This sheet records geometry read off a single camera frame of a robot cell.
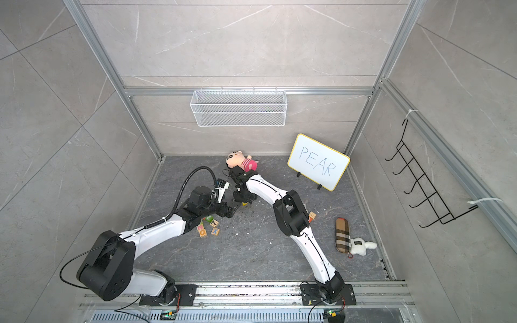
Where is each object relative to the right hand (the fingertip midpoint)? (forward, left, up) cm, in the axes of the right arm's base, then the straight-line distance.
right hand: (245, 200), depth 101 cm
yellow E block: (-7, 0, +8) cm, 11 cm away
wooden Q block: (-17, +19, +2) cm, 25 cm away
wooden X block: (-17, +13, +1) cm, 21 cm away
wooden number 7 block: (-13, +14, +2) cm, 19 cm away
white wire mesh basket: (+37, +3, +30) cm, 47 cm away
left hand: (-6, +4, +13) cm, 15 cm away
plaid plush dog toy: (-24, -43, +2) cm, 50 cm away
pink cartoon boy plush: (+21, +5, +8) cm, 23 cm away
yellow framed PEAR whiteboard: (+14, -39, +11) cm, 43 cm away
